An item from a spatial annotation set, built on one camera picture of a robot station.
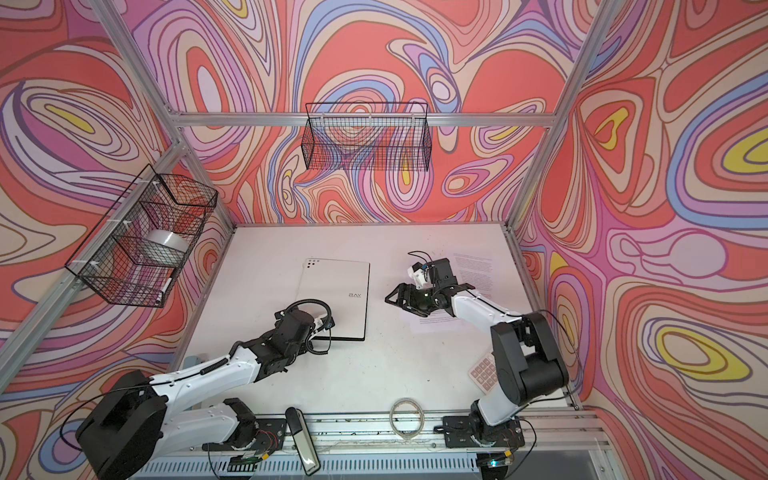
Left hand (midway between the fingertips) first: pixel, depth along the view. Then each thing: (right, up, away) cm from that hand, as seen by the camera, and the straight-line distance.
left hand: (299, 317), depth 88 cm
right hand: (+29, +3, 0) cm, 29 cm away
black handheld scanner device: (+6, -25, -19) cm, 32 cm away
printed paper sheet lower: (+59, +13, +19) cm, 63 cm away
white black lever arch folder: (+11, +8, +14) cm, 19 cm away
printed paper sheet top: (+44, -3, +5) cm, 44 cm away
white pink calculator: (+53, -15, -6) cm, 56 cm away
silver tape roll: (-27, +21, -17) cm, 39 cm away
